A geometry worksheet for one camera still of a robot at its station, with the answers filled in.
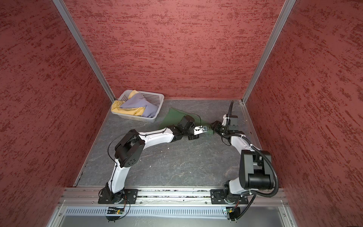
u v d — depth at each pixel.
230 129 0.71
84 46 0.87
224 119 0.85
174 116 1.11
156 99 1.14
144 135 0.57
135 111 1.00
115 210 0.72
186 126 0.73
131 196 0.74
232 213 0.71
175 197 0.76
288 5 0.70
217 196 0.74
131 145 0.57
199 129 0.78
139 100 0.98
